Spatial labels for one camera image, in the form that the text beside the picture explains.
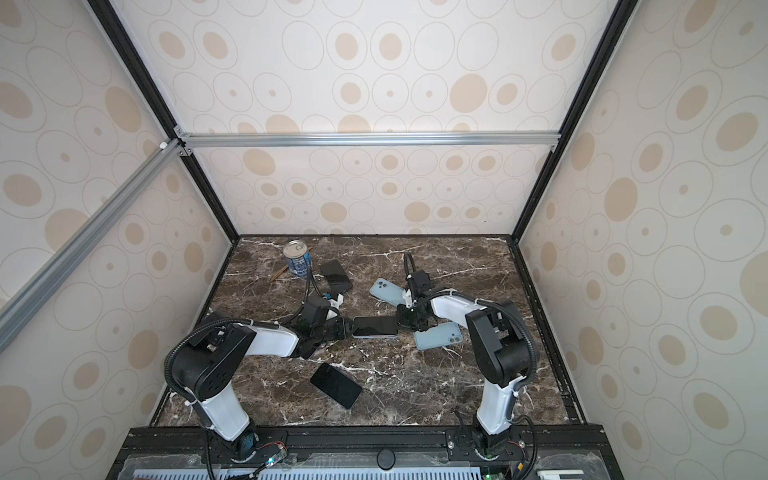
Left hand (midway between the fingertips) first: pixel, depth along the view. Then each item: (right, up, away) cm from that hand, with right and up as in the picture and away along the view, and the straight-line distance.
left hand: (366, 324), depth 92 cm
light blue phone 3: (+23, -4, 0) cm, 24 cm away
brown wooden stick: (-33, +16, +17) cm, 40 cm away
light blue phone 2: (+3, -1, -1) cm, 3 cm away
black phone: (+3, -1, +1) cm, 3 cm away
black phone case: (-12, +14, +17) cm, 25 cm away
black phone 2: (-8, -17, -5) cm, 20 cm away
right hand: (+10, -2, +3) cm, 10 cm away
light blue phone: (+7, +9, +13) cm, 17 cm away
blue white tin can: (-24, +21, +8) cm, 33 cm away
